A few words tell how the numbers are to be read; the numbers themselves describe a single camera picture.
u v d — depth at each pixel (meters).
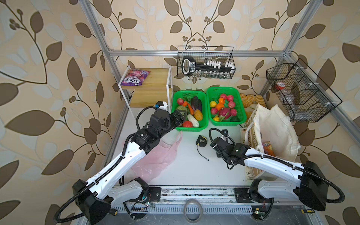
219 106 1.08
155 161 0.84
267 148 0.80
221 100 1.13
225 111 0.99
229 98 1.16
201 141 0.91
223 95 1.16
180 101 1.11
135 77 0.84
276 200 0.72
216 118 0.99
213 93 1.16
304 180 0.41
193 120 1.02
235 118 1.01
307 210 0.70
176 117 0.61
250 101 1.12
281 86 0.81
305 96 0.72
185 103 1.14
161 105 0.63
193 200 0.75
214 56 0.91
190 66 0.84
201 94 1.12
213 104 1.11
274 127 0.78
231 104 1.11
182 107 1.02
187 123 0.96
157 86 0.82
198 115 1.01
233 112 1.05
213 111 1.06
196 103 1.09
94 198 0.37
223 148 0.61
